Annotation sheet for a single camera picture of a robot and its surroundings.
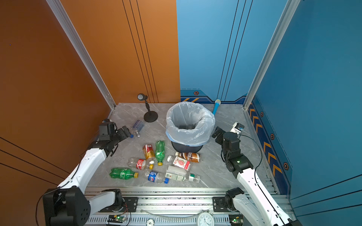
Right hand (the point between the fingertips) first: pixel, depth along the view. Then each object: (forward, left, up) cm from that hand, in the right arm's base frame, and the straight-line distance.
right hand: (221, 130), depth 78 cm
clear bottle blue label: (+16, +55, -16) cm, 59 cm away
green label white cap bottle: (-20, +26, -16) cm, 36 cm away
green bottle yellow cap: (-5, +36, -16) cm, 40 cm away
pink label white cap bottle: (-11, +24, -18) cm, 31 cm away
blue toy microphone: (+42, -7, -19) cm, 47 cm away
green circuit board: (-38, +53, -22) cm, 69 cm away
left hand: (+4, +58, -5) cm, 59 cm away
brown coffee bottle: (-8, +16, -16) cm, 24 cm away
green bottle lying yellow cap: (-18, +55, -16) cm, 60 cm away
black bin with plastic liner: (+14, +17, -13) cm, 26 cm away
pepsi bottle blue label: (-20, +37, -16) cm, 45 cm away
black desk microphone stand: (+29, +49, -19) cm, 60 cm away
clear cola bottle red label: (-12, +47, -16) cm, 51 cm away
